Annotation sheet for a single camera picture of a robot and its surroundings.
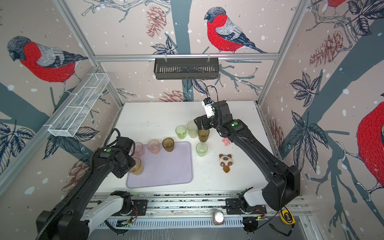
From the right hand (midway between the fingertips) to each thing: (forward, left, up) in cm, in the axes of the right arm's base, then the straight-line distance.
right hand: (200, 118), depth 78 cm
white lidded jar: (-42, -9, -16) cm, 46 cm away
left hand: (-22, +37, -15) cm, 46 cm away
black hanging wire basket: (+44, +12, +3) cm, 46 cm away
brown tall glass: (+3, -1, -20) cm, 21 cm away
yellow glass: (-22, +33, -16) cm, 43 cm away
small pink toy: (+1, -16, -25) cm, 30 cm away
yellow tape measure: (-39, -42, -26) cm, 62 cm away
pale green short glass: (-5, 0, -25) cm, 25 cm away
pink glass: (-5, +31, -23) cm, 39 cm away
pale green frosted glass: (+4, +6, -16) cm, 17 cm away
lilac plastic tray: (-17, +22, -27) cm, 39 cm away
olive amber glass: (-3, +22, -23) cm, 32 cm away
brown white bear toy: (-13, -15, -24) cm, 32 cm away
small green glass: (+7, +14, -22) cm, 27 cm away
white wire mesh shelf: (-6, +66, +7) cm, 66 cm away
